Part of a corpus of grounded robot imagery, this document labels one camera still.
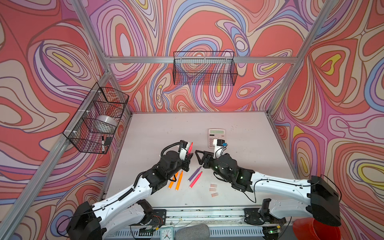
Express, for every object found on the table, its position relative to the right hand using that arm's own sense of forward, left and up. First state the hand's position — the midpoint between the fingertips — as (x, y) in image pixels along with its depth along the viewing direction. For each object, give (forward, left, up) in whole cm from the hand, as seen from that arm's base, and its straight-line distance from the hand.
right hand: (200, 155), depth 74 cm
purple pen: (-2, +3, -19) cm, 19 cm away
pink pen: (+3, +5, +3) cm, 6 cm away
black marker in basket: (+4, +47, +6) cm, 48 cm away
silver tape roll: (+15, +46, +13) cm, 50 cm away
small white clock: (-30, +17, -17) cm, 39 cm away
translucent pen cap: (-9, -8, -20) cm, 23 cm away
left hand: (+2, +3, -1) cm, 4 cm away
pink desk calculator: (+26, -13, -17) cm, 34 cm away
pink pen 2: (-5, +2, -19) cm, 20 cm away
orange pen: (-5, +12, -19) cm, 23 cm away
